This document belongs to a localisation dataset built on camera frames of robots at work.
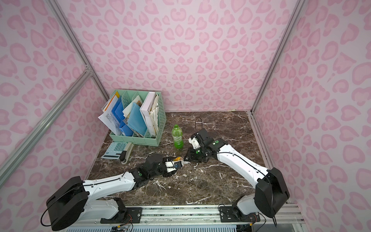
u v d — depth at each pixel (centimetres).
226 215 72
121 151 95
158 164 63
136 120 90
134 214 73
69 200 45
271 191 41
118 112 92
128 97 100
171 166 69
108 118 88
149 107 86
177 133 92
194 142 75
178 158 78
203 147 61
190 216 75
